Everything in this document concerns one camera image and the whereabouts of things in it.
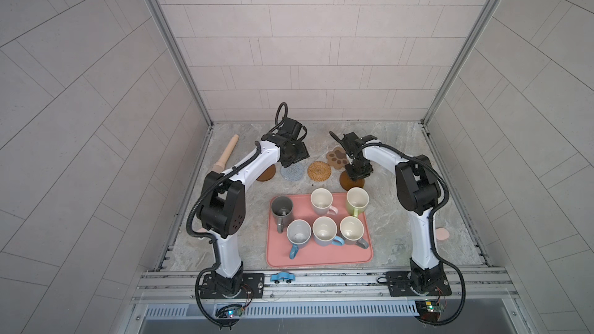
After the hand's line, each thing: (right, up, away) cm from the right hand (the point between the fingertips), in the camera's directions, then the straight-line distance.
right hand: (356, 176), depth 100 cm
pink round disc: (+27, -17, -18) cm, 37 cm away
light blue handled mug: (-15, -16, -18) cm, 29 cm away
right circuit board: (+15, -35, -32) cm, 49 cm away
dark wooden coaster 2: (-5, -2, -6) cm, 8 cm away
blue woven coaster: (-27, +2, -1) cm, 27 cm away
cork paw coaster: (-8, +8, +3) cm, 11 cm away
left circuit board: (-46, -36, -31) cm, 66 cm away
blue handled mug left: (-24, -17, -19) cm, 35 cm away
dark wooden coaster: (-38, +1, -3) cm, 38 cm away
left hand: (-22, +10, -8) cm, 25 cm away
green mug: (-2, -7, -13) cm, 15 cm away
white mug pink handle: (-16, -8, -12) cm, 21 cm away
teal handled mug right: (-6, -16, -19) cm, 25 cm away
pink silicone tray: (-31, -20, -23) cm, 43 cm away
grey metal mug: (-30, -9, -16) cm, 36 cm away
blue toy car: (-28, -26, -29) cm, 48 cm away
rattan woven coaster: (-16, +2, -1) cm, 16 cm away
